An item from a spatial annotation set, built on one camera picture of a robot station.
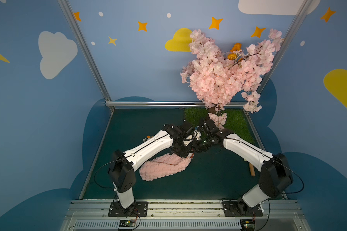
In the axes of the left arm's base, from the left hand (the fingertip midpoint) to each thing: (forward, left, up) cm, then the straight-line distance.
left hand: (185, 152), depth 79 cm
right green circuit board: (-31, -32, -17) cm, 48 cm away
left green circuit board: (-32, +29, -17) cm, 46 cm away
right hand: (+2, -2, 0) cm, 2 cm away
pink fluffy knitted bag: (-5, +10, -6) cm, 13 cm away
